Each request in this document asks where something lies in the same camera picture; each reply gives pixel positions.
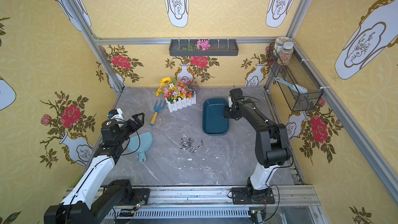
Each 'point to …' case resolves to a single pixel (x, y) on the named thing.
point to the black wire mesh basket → (296, 73)
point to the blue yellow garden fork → (157, 109)
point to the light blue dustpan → (141, 143)
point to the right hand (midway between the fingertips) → (231, 112)
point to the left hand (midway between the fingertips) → (133, 117)
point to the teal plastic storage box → (214, 122)
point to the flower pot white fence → (178, 94)
